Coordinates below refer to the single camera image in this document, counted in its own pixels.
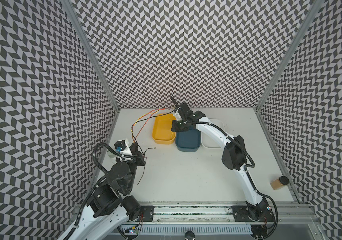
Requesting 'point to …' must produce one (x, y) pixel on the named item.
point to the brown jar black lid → (276, 184)
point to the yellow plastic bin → (162, 132)
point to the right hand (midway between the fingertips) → (173, 126)
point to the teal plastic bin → (188, 140)
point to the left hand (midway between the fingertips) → (138, 142)
